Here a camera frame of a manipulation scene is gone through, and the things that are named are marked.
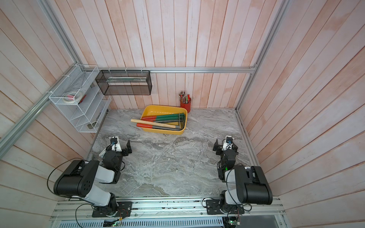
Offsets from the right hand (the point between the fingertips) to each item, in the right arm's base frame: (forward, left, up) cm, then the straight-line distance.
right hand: (224, 139), depth 90 cm
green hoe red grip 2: (+21, +41, -5) cm, 46 cm away
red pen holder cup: (+34, +24, -3) cm, 42 cm away
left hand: (-2, +67, -1) cm, 67 cm away
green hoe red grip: (+21, +29, 0) cm, 36 cm away
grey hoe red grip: (+12, +49, -1) cm, 50 cm away
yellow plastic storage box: (+33, +50, -7) cm, 60 cm away
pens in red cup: (+36, +26, +3) cm, 44 cm away
